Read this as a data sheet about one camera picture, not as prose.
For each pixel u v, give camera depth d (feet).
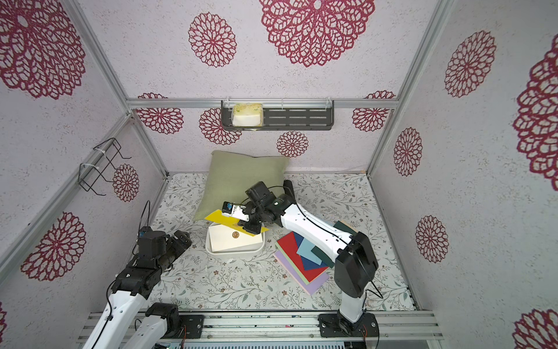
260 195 2.01
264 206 1.98
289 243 3.03
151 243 1.82
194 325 2.43
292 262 2.88
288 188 3.59
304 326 2.49
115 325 1.48
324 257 2.92
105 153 2.57
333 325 2.41
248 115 2.95
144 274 1.72
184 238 2.34
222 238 3.02
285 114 3.04
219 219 2.49
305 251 2.99
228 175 3.35
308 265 2.89
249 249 2.87
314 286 2.73
